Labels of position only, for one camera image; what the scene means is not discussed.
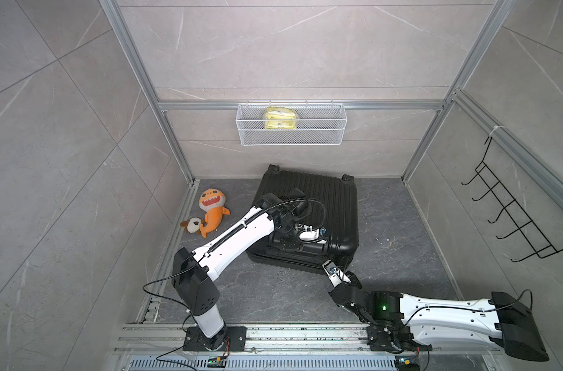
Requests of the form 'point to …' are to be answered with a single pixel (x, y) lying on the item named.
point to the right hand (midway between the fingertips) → (331, 276)
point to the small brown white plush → (193, 225)
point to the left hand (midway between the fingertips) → (300, 236)
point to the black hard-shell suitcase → (339, 198)
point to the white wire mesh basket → (317, 124)
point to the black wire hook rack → (541, 246)
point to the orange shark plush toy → (213, 201)
